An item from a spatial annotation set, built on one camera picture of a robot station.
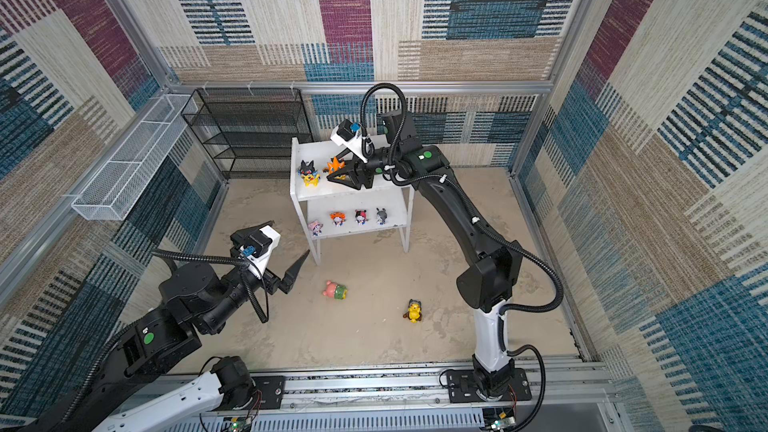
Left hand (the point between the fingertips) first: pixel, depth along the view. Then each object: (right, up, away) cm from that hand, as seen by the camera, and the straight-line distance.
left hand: (287, 233), depth 60 cm
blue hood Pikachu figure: (+27, -24, +22) cm, 42 cm away
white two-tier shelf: (+3, +4, +27) cm, 27 cm away
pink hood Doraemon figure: (+1, -1, +21) cm, 21 cm away
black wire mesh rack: (-29, +31, +48) cm, 65 cm away
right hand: (+8, +13, +11) cm, 19 cm away
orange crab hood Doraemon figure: (+6, +2, +23) cm, 24 cm away
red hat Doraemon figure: (+13, +2, +23) cm, 27 cm away
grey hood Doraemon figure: (+18, +2, +23) cm, 29 cm away
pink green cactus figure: (+5, -19, +27) cm, 33 cm away
